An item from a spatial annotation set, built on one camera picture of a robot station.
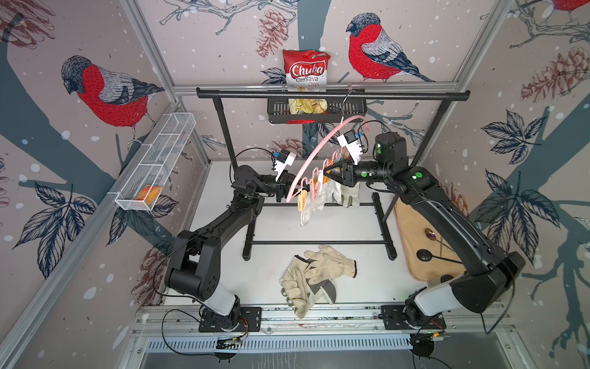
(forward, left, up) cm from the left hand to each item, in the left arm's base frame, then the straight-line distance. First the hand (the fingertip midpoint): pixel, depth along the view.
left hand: (312, 189), depth 66 cm
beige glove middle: (-20, +5, -31) cm, 37 cm away
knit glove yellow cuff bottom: (0, +1, -8) cm, 8 cm away
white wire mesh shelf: (+15, +55, -3) cm, 57 cm away
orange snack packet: (-2, +47, +1) cm, 47 cm away
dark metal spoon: (-7, -45, -33) cm, 56 cm away
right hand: (+4, -3, +4) cm, 7 cm away
